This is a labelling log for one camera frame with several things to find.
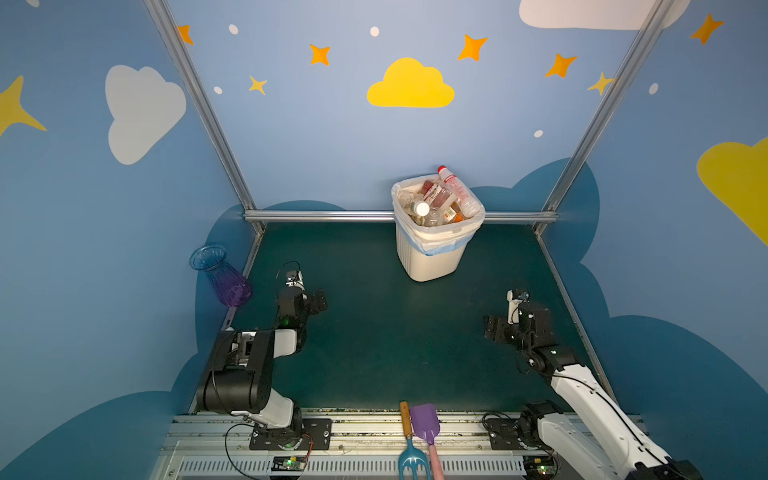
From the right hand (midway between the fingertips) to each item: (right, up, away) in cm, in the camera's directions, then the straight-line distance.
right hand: (500, 315), depth 85 cm
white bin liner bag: (-24, +23, -3) cm, 34 cm away
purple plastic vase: (-87, +6, +16) cm, 88 cm away
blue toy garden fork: (-27, -31, -15) cm, 44 cm away
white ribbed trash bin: (-21, +14, +12) cm, 28 cm away
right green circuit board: (+4, -34, -14) cm, 37 cm away
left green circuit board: (-57, -33, -13) cm, 67 cm away
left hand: (-58, +6, +10) cm, 59 cm away
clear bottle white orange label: (-26, +32, -5) cm, 41 cm away
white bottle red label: (-9, +32, +1) cm, 33 cm away
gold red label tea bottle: (-18, +35, +1) cm, 39 cm away
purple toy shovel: (-23, -26, -8) cm, 36 cm away
